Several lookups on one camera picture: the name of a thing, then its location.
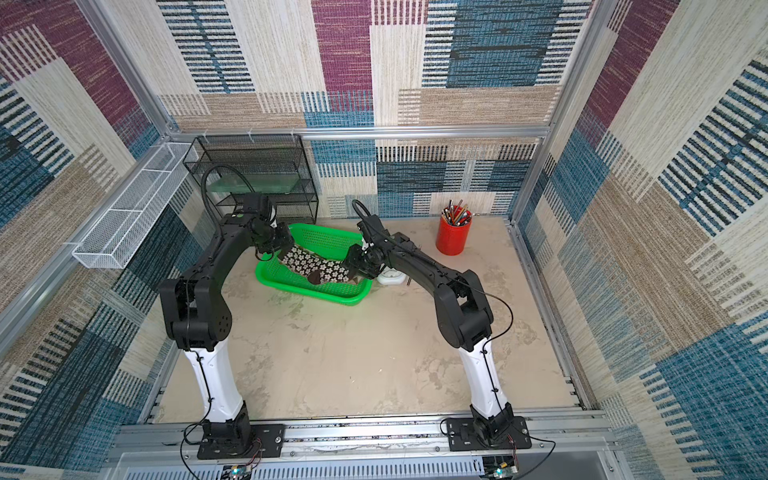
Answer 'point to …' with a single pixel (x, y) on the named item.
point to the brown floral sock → (317, 270)
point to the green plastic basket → (324, 243)
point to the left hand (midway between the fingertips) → (291, 239)
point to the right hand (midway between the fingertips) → (352, 269)
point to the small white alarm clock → (391, 276)
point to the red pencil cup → (453, 229)
